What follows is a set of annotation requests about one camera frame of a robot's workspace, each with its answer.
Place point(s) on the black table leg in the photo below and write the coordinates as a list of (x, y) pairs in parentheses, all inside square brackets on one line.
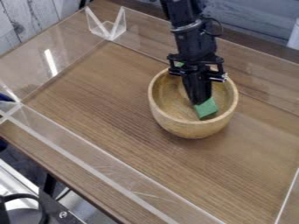
[(49, 184)]

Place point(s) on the blue object at left edge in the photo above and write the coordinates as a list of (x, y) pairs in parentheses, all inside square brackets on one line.
[(6, 103)]

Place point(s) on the green rectangular block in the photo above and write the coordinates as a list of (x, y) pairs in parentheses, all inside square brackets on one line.
[(208, 108)]

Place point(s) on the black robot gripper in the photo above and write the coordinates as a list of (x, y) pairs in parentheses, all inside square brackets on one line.
[(196, 58)]

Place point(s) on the clear acrylic tray walls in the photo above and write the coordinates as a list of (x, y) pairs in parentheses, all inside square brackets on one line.
[(80, 120)]

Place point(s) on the black metal bracket with screw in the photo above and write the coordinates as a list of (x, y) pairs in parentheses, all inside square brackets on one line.
[(54, 213)]

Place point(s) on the light wooden bowl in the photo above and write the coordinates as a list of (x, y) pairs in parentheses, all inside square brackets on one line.
[(173, 112)]

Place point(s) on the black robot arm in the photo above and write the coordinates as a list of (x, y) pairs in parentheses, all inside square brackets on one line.
[(181, 12)]

